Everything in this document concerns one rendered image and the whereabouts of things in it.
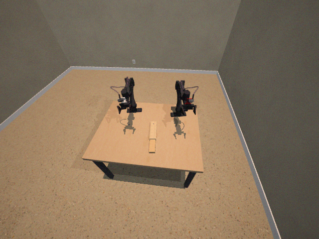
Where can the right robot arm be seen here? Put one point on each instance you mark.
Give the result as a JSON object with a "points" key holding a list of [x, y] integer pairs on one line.
{"points": [[129, 94]]}

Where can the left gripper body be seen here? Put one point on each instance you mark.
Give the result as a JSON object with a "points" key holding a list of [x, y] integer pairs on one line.
{"points": [[187, 106]]}

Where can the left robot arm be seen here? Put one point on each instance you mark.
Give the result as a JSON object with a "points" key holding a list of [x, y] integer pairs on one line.
{"points": [[181, 95]]}

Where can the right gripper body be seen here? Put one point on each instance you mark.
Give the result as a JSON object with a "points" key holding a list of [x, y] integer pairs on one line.
{"points": [[124, 104]]}

